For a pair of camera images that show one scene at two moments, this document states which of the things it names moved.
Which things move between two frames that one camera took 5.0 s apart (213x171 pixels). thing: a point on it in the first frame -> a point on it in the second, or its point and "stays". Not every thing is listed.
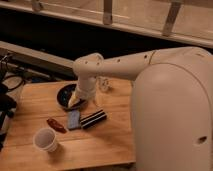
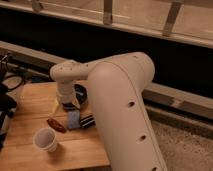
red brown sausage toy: (56, 125) stays
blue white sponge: (74, 119) stays
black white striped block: (93, 118) stays
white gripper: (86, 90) -> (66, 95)
